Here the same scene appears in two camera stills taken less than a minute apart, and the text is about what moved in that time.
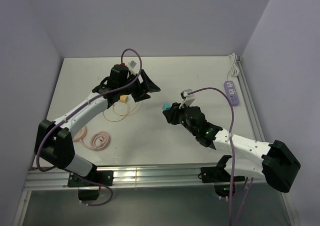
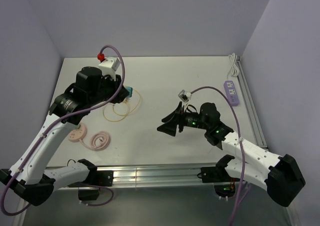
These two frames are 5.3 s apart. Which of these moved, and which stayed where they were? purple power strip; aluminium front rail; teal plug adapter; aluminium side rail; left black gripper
Moved: teal plug adapter; left black gripper
Stayed: purple power strip; aluminium side rail; aluminium front rail
